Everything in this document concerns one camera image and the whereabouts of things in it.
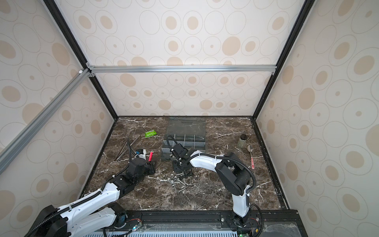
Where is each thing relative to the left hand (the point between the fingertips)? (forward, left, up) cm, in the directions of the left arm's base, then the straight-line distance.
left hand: (158, 160), depth 84 cm
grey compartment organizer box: (+30, -17, -13) cm, 37 cm away
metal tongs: (+8, +28, -8) cm, 30 cm away
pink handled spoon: (+13, -58, -11) cm, 61 cm away
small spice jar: (+17, -52, -8) cm, 55 cm away
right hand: (-1, -9, -9) cm, 13 cm away
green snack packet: (+27, +12, -11) cm, 32 cm away
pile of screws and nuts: (-9, -9, -10) cm, 17 cm away
